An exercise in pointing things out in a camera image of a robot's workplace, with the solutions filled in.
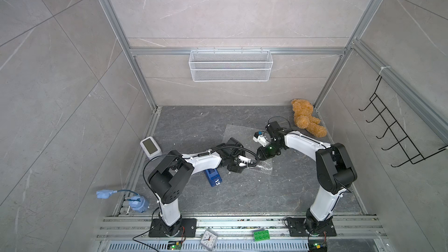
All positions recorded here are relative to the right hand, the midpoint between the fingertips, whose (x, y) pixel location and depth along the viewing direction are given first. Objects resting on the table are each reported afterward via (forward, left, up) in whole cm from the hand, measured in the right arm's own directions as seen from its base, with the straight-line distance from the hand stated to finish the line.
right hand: (261, 157), depth 92 cm
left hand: (0, +9, +1) cm, 9 cm away
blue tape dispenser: (-11, +25, +2) cm, 27 cm away
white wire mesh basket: (+46, +15, +27) cm, 55 cm away
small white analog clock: (-36, +26, 0) cm, 45 cm away
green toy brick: (-35, +4, +1) cm, 36 cm away
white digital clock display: (+7, +62, +1) cm, 62 cm away
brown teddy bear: (+16, -24, +12) cm, 31 cm away
